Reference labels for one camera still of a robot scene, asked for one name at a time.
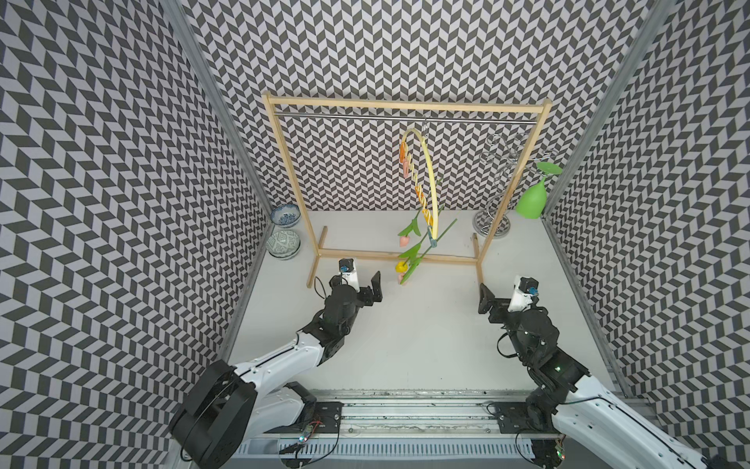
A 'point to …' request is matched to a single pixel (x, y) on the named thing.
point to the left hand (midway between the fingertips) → (365, 274)
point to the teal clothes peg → (433, 241)
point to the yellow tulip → (402, 267)
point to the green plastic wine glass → (532, 202)
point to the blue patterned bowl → (285, 216)
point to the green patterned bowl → (283, 244)
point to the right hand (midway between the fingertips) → (496, 290)
